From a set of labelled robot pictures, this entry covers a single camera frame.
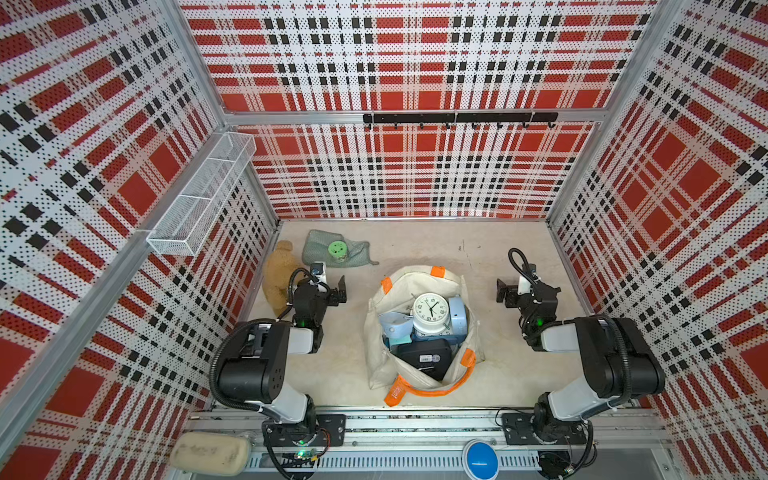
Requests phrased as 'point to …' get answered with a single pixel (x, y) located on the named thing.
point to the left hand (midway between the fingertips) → (332, 275)
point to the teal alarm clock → (396, 327)
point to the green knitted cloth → (316, 247)
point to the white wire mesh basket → (184, 226)
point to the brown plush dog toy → (281, 265)
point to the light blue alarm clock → (458, 314)
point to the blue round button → (480, 460)
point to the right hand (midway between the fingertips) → (515, 278)
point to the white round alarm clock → (431, 313)
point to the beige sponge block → (211, 453)
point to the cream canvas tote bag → (396, 291)
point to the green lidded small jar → (338, 249)
